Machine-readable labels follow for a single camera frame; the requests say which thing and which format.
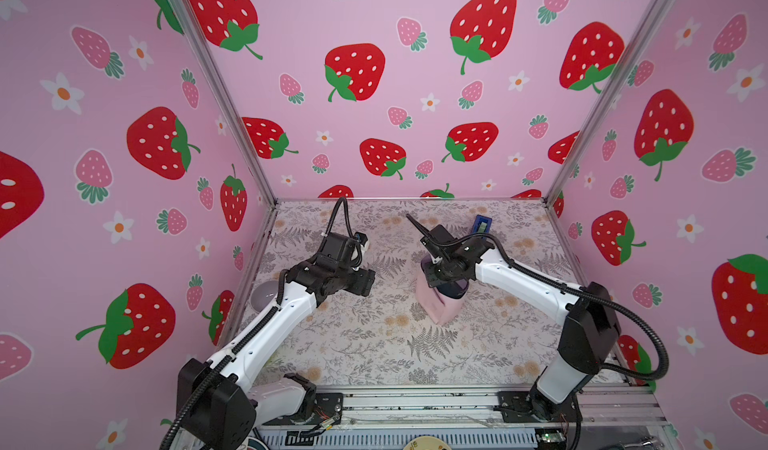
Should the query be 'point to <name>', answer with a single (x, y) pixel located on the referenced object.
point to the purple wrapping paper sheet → (442, 310)
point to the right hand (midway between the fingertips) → (429, 276)
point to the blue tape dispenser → (482, 224)
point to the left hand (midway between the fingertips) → (362, 273)
